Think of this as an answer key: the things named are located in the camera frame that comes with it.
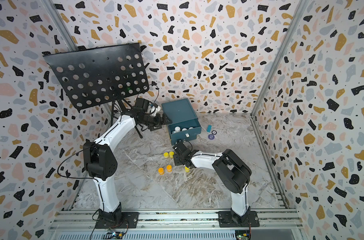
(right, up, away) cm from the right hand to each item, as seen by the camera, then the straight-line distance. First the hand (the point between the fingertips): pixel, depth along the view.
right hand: (178, 157), depth 95 cm
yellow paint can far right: (-5, +1, +1) cm, 5 cm away
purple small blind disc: (+22, +12, +14) cm, 29 cm away
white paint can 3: (+8, +19, -6) cm, 21 cm away
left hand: (-6, +22, -7) cm, 23 cm away
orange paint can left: (-10, -7, -7) cm, 14 cm away
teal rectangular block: (+21, +18, +18) cm, 34 cm away
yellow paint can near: (+5, -7, -5) cm, 10 cm away
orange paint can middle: (-5, -5, -5) cm, 9 cm away
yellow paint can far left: (-8, +1, 0) cm, 8 cm away
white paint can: (0, +18, -7) cm, 19 cm away
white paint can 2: (+4, +18, -6) cm, 19 cm away
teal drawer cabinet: (+4, +20, -5) cm, 21 cm away
